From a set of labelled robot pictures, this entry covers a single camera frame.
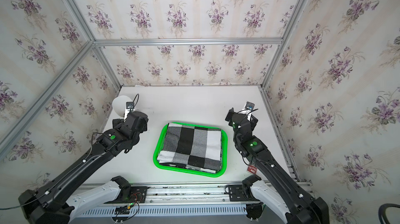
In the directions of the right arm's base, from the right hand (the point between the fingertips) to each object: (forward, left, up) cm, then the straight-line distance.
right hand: (241, 112), depth 77 cm
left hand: (-6, +53, 0) cm, 53 cm away
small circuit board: (-40, +56, -25) cm, 73 cm away
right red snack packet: (-21, -7, -22) cm, 31 cm away
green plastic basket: (-12, +42, -13) cm, 46 cm away
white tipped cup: (+11, +71, -10) cm, 72 cm away
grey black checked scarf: (-14, +25, -12) cm, 32 cm away
